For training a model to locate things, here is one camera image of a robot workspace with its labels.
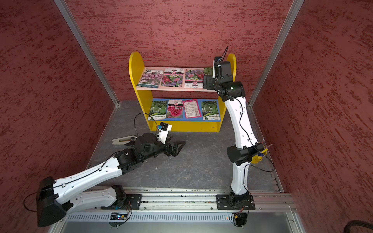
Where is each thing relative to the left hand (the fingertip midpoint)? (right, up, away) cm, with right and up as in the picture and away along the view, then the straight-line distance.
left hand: (178, 142), depth 71 cm
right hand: (+18, +32, +4) cm, 37 cm away
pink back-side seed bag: (+7, +18, +26) cm, 33 cm away
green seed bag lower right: (+20, +17, +26) cm, 37 cm away
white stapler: (-40, -4, +24) cm, 47 cm away
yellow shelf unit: (-6, +30, +51) cm, 59 cm away
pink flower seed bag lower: (-5, +18, +26) cm, 32 cm away
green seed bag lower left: (-16, +17, +26) cm, 35 cm away
